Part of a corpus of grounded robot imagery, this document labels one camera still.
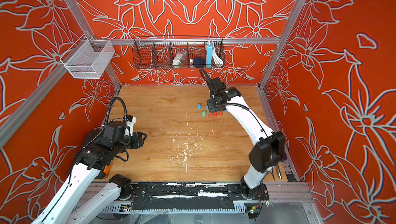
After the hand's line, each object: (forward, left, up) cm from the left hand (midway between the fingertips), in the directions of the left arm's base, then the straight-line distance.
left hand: (142, 134), depth 74 cm
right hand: (+18, -34, +2) cm, 38 cm away
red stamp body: (+25, -34, -17) cm, 46 cm away
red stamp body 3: (+26, -41, -16) cm, 51 cm away
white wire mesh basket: (+41, +43, +14) cm, 60 cm away
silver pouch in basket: (+45, -14, +13) cm, 49 cm away
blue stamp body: (+31, -26, -15) cm, 43 cm away
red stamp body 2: (+26, -38, -17) cm, 48 cm away
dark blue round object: (+46, -25, +10) cm, 53 cm away
